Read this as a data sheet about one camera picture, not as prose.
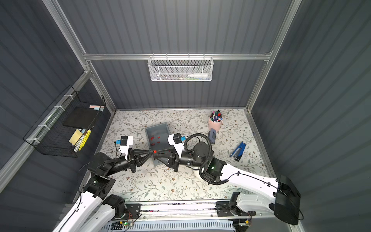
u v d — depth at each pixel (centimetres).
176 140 52
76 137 69
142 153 59
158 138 102
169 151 55
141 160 60
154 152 61
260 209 52
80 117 78
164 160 57
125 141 55
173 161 54
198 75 90
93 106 85
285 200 40
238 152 94
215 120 99
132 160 55
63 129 72
